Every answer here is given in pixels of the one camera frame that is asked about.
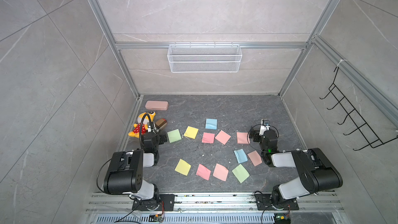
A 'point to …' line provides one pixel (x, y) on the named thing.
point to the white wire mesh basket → (204, 58)
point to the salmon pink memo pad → (242, 138)
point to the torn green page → (241, 173)
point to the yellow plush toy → (136, 132)
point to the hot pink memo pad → (208, 138)
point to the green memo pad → (174, 136)
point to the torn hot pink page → (203, 172)
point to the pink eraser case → (156, 105)
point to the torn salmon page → (221, 172)
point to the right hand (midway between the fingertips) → (261, 127)
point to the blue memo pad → (211, 124)
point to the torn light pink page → (255, 158)
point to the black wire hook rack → (372, 138)
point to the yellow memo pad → (191, 132)
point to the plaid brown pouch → (160, 123)
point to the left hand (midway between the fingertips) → (156, 129)
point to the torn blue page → (241, 155)
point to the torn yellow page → (183, 167)
